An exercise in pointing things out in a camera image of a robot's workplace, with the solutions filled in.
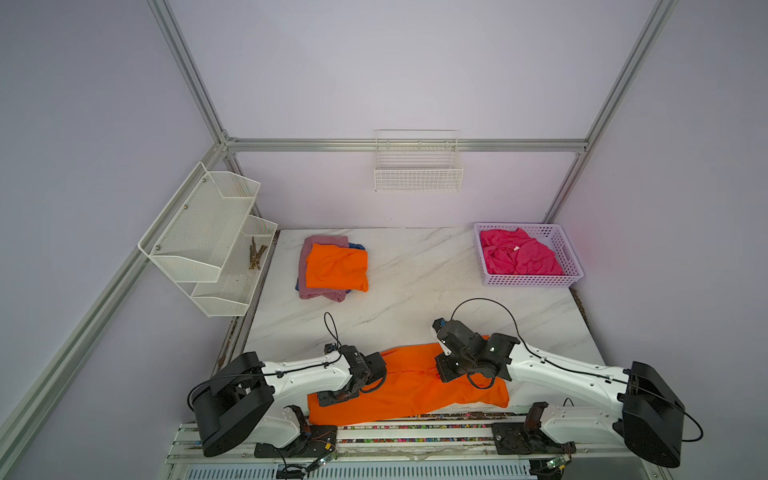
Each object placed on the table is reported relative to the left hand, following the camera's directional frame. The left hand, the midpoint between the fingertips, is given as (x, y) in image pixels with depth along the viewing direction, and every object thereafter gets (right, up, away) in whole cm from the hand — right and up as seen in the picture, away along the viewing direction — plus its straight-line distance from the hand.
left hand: (332, 397), depth 81 cm
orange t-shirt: (+22, +3, +1) cm, 22 cm away
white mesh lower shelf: (-31, +33, +10) cm, 46 cm away
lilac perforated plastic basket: (+79, +47, +34) cm, 98 cm away
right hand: (+30, +7, 0) cm, 31 cm away
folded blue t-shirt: (+2, +43, +33) cm, 54 cm away
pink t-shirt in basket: (+62, +41, +29) cm, 80 cm away
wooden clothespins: (-29, +40, +15) cm, 51 cm away
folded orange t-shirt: (-5, +36, +19) cm, 41 cm away
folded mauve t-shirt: (-3, +26, +18) cm, 32 cm away
